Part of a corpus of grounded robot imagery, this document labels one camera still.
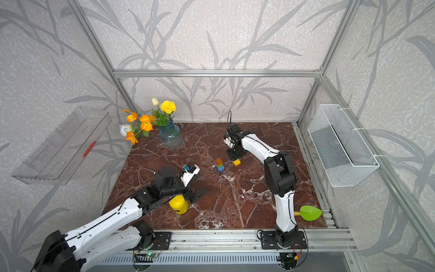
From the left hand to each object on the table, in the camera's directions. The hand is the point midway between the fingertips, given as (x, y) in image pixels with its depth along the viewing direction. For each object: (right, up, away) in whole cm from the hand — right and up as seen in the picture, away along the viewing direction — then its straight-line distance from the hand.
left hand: (202, 184), depth 76 cm
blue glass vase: (-22, +22, +23) cm, 39 cm away
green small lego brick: (+7, +6, +16) cm, 18 cm away
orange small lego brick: (+6, +8, +15) cm, 18 cm away
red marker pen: (-45, +17, -8) cm, 49 cm away
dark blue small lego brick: (+6, +3, +16) cm, 18 cm away
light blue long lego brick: (+8, +4, +16) cm, 18 cm away
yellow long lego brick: (+16, +7, +16) cm, 24 cm away
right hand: (+14, +11, +20) cm, 27 cm away
